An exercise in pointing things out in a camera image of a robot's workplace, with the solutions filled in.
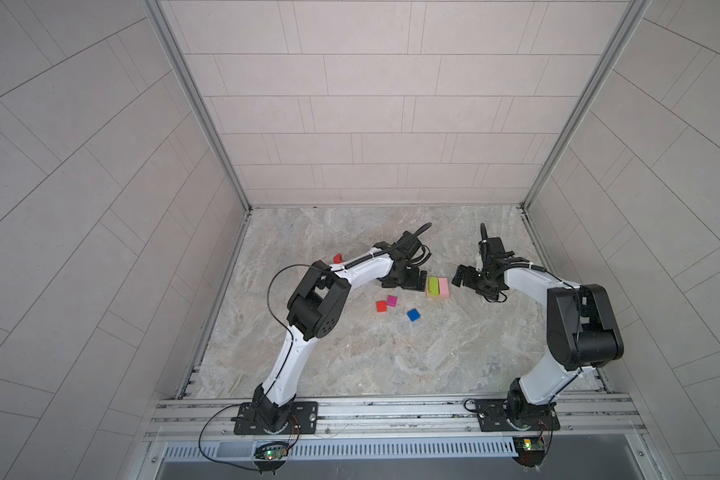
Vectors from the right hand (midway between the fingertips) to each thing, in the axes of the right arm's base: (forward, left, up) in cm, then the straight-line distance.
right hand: (463, 282), depth 95 cm
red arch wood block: (+11, +40, +3) cm, 42 cm away
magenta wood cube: (-5, +23, 0) cm, 24 cm away
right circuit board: (-43, -5, -2) cm, 43 cm away
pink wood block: (-2, +7, +3) cm, 8 cm away
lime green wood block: (-2, +10, +2) cm, 11 cm away
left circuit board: (-41, +53, +4) cm, 67 cm away
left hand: (0, +14, +1) cm, 14 cm away
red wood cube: (-6, +27, 0) cm, 28 cm away
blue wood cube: (-10, +18, 0) cm, 20 cm away
